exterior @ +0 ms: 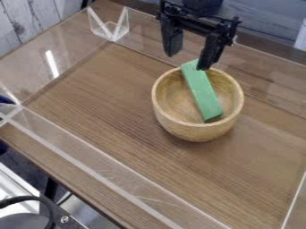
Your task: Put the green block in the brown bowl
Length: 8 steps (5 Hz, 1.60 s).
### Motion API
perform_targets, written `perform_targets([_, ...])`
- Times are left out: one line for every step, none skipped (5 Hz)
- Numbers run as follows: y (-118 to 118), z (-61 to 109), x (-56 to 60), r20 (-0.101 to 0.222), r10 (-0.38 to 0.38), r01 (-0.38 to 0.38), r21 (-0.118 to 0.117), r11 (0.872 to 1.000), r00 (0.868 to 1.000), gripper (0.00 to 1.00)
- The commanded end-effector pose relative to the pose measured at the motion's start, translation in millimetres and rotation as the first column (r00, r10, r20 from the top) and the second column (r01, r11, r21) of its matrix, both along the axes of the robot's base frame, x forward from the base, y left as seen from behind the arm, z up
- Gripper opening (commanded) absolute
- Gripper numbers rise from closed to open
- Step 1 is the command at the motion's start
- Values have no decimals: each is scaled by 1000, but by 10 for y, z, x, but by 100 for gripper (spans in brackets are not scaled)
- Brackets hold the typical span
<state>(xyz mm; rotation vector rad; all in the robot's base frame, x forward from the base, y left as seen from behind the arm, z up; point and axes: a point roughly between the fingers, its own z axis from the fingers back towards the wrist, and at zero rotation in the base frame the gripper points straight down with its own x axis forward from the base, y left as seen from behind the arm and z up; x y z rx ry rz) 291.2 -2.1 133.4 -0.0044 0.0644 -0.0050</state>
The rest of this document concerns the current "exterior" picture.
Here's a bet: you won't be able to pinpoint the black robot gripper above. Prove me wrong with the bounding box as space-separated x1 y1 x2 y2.
157 0 242 71

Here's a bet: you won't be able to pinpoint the light wooden bowl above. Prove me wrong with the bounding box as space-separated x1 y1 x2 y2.
153 68 245 142

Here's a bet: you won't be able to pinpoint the clear acrylic tray walls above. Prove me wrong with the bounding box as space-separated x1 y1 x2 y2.
0 0 306 229

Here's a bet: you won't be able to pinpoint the black table leg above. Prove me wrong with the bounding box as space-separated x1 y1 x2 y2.
45 178 59 200

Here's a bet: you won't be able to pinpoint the blue object at left edge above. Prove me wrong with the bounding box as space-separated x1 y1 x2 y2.
0 95 17 156

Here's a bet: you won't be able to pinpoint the green rectangular block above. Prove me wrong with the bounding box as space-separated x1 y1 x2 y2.
181 59 224 123

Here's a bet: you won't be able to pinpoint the black cable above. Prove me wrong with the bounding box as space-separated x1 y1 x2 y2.
0 195 58 229

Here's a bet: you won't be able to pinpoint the black metal bracket with screw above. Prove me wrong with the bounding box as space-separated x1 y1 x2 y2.
41 202 89 229

